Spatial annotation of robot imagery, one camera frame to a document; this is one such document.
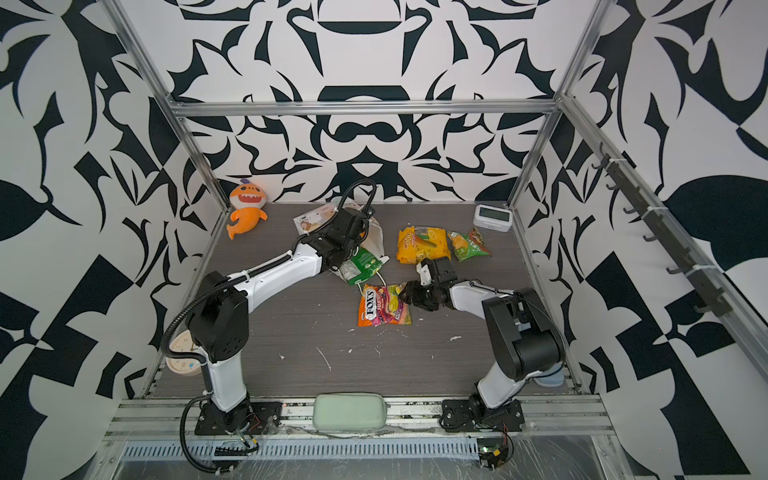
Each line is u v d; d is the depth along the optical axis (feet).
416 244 3.34
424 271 2.93
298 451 2.13
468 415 2.44
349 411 2.42
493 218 3.69
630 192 2.12
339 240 2.26
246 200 3.62
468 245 3.44
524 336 1.55
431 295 2.65
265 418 2.43
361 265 3.25
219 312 1.71
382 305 2.98
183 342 2.75
